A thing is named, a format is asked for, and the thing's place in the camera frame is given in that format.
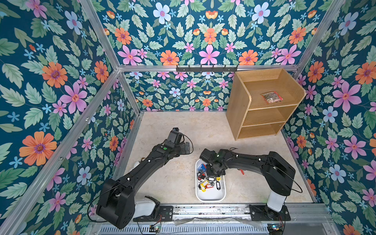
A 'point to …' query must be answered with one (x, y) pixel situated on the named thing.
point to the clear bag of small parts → (271, 97)
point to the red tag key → (242, 171)
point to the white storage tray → (211, 195)
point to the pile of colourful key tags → (206, 181)
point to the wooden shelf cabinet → (261, 102)
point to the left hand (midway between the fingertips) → (184, 145)
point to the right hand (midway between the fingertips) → (210, 175)
